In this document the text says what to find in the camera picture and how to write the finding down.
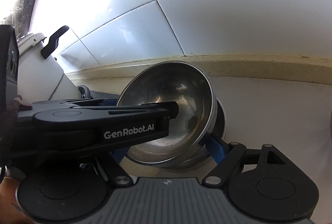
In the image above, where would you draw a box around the large steel bowl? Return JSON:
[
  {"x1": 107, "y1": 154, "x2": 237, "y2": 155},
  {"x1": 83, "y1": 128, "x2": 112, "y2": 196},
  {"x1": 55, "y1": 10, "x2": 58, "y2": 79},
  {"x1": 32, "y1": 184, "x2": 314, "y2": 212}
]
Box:
[{"x1": 161, "y1": 98, "x2": 227, "y2": 172}]

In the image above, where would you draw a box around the person's left hand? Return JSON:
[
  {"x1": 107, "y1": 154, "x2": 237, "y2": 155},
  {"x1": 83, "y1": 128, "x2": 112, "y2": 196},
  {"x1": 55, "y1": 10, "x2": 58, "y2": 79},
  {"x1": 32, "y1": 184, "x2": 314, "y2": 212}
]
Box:
[{"x1": 1, "y1": 95, "x2": 33, "y2": 223}]

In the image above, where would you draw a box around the black gas stove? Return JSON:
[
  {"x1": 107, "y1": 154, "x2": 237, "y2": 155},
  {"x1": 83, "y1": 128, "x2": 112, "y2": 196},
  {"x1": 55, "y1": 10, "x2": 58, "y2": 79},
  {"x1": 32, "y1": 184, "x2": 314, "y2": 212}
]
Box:
[{"x1": 77, "y1": 85, "x2": 119, "y2": 99}]

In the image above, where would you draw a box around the large aluminium stock pot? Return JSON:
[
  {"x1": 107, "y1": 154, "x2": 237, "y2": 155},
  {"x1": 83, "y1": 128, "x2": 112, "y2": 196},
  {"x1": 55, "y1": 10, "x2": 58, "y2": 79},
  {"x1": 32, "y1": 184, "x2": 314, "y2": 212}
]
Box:
[{"x1": 18, "y1": 26, "x2": 82, "y2": 103}]

